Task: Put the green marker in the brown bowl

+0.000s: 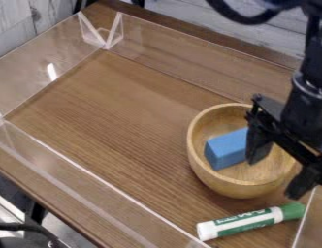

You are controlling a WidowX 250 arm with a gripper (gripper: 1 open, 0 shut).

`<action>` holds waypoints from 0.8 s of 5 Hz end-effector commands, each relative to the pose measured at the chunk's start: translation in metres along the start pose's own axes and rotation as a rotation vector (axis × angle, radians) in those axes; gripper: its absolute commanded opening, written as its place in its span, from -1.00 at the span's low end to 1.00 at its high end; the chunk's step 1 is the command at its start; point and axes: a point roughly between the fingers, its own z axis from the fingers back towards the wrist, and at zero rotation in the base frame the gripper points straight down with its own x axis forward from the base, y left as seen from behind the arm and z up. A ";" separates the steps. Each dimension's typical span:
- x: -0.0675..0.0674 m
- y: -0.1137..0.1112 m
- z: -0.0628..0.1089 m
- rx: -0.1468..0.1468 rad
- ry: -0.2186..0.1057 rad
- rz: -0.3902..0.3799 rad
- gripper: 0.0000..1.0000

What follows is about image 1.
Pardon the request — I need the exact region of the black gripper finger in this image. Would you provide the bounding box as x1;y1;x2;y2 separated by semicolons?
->
284;163;322;200
245;122;274;165

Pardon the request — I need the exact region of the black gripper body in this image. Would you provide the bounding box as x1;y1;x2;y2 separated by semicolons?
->
245;72;322;166

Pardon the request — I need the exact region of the brown wooden bowl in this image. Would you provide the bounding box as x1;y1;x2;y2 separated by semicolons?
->
186;103;296;199

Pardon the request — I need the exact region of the green and white marker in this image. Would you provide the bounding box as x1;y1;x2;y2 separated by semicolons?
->
195;201;305;241

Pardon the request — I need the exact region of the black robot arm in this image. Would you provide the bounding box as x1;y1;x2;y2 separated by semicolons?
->
246;0;322;200

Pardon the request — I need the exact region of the blue foam block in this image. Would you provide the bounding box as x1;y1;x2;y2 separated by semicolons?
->
203;128;248;171

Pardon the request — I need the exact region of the black metal table leg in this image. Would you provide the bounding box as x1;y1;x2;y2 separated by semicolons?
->
29;201;47;224

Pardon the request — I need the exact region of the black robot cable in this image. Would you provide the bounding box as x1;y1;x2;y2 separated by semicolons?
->
205;0;290;26

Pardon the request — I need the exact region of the clear acrylic enclosure wall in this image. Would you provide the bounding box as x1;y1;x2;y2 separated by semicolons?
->
0;4;322;248

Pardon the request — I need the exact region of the black cable lower left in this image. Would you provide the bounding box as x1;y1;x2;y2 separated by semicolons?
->
0;222;60;248

